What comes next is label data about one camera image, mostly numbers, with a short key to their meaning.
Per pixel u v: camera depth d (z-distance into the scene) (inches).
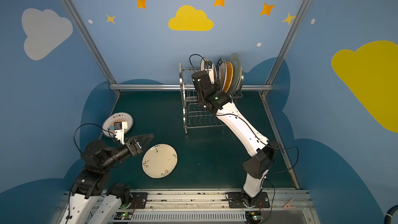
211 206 28.9
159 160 34.0
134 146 22.2
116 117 41.2
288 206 28.7
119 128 23.0
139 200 29.0
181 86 29.9
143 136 23.1
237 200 29.7
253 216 27.9
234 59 30.1
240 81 28.8
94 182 18.8
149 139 23.7
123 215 27.9
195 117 39.9
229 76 29.0
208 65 24.2
